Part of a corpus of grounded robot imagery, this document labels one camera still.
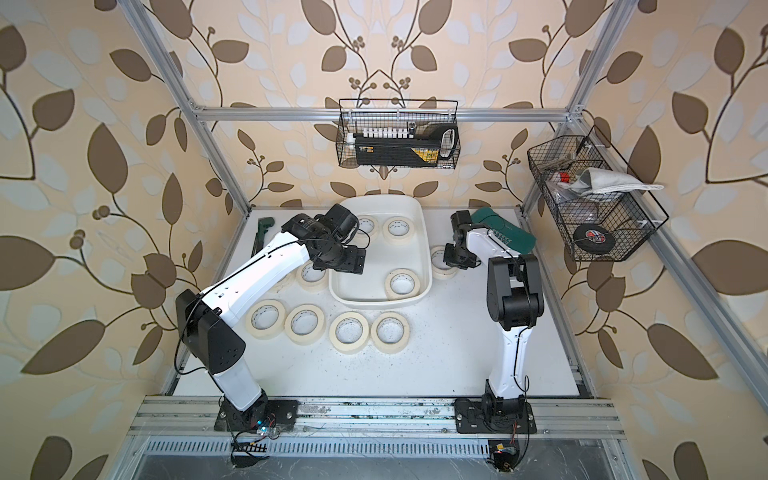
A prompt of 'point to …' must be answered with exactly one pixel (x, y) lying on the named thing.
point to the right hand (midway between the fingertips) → (455, 262)
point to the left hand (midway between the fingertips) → (353, 264)
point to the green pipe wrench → (263, 224)
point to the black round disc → (593, 239)
